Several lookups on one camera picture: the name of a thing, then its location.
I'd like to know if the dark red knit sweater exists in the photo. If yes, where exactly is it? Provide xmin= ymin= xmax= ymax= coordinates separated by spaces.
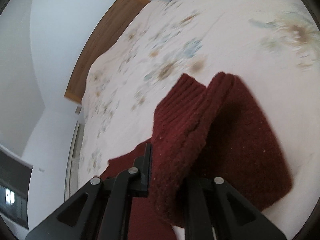
xmin=103 ymin=72 xmax=292 ymax=239

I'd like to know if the white radiator cover cabinet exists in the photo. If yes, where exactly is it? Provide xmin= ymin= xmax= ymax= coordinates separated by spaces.
xmin=64 ymin=122 xmax=85 ymax=200

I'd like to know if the wooden headboard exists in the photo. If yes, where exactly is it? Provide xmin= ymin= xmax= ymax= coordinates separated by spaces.
xmin=64 ymin=0 xmax=151 ymax=104

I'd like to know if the window with dark frame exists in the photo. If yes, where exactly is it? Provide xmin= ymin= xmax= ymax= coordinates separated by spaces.
xmin=0 ymin=148 xmax=33 ymax=229

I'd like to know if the beige left wall socket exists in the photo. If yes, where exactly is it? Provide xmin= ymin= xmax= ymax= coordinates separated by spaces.
xmin=75 ymin=106 xmax=82 ymax=115

